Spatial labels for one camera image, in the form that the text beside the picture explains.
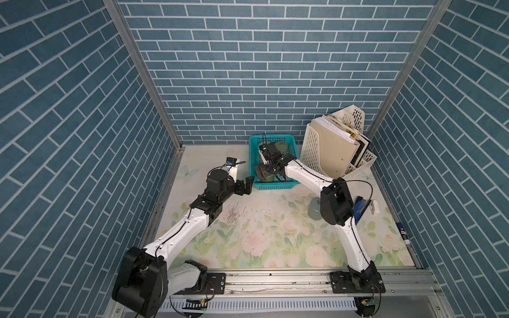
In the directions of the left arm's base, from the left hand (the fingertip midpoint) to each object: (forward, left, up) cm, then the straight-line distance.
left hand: (249, 175), depth 82 cm
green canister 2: (+9, -9, -15) cm, 20 cm away
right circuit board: (-43, -43, -21) cm, 64 cm away
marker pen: (-16, -70, -22) cm, 75 cm away
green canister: (+29, -16, -11) cm, 35 cm away
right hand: (+13, -7, -12) cm, 19 cm away
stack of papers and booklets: (+20, -39, +11) cm, 45 cm away
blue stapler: (-5, -52, -18) cm, 56 cm away
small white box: (-6, -59, -16) cm, 62 cm away
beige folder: (+9, -37, +5) cm, 39 cm away
